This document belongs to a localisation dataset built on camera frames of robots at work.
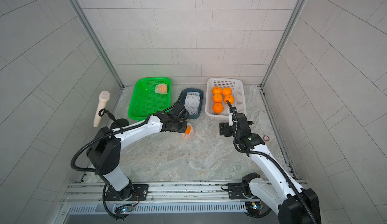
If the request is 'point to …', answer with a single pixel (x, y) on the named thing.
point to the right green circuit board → (254, 208)
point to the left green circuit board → (124, 209)
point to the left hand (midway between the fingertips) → (187, 127)
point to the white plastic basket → (237, 87)
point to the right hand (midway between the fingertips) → (225, 123)
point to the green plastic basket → (144, 101)
